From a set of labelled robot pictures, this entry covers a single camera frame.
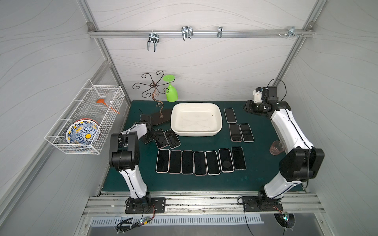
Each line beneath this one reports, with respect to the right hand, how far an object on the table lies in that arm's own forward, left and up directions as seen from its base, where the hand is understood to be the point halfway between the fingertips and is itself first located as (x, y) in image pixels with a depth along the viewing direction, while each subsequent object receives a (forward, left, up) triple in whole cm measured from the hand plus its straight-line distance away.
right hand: (248, 105), depth 85 cm
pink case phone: (-26, +27, -25) cm, 45 cm away
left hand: (-10, +60, -23) cm, 65 cm away
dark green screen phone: (+12, +5, -24) cm, 27 cm away
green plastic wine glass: (+10, +47, -2) cm, 48 cm away
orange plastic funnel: (-8, +81, +9) cm, 82 cm away
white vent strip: (-57, +70, -24) cm, 93 cm away
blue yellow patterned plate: (-28, +78, +11) cm, 84 cm away
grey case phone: (-4, -5, -23) cm, 24 cm away
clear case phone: (-22, +3, -25) cm, 34 cm away
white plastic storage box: (+9, +31, -25) cm, 41 cm away
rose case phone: (-26, +42, -24) cm, 55 cm away
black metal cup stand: (+8, +56, +6) cm, 57 cm away
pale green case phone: (-11, +46, -23) cm, 53 cm away
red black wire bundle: (-59, +62, -23) cm, 88 cm away
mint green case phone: (-26, +35, -24) cm, 50 cm away
